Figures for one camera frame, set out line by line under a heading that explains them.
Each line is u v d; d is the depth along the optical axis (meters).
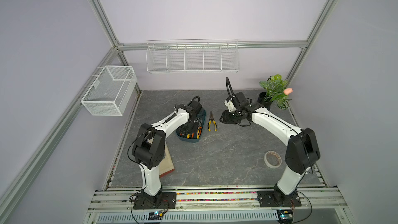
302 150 0.47
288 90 0.81
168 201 0.74
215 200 0.75
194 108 0.78
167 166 0.85
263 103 0.96
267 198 0.74
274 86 0.91
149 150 0.49
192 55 0.99
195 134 0.89
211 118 1.04
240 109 0.67
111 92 0.85
